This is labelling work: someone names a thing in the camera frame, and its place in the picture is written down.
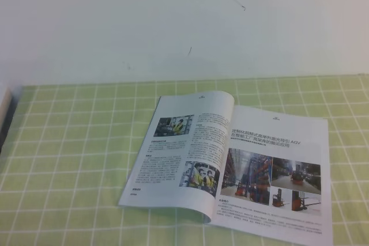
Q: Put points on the white robotics magazine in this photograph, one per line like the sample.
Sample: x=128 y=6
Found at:
x=242 y=168

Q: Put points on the green checkered tablecloth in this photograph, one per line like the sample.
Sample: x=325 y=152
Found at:
x=69 y=150

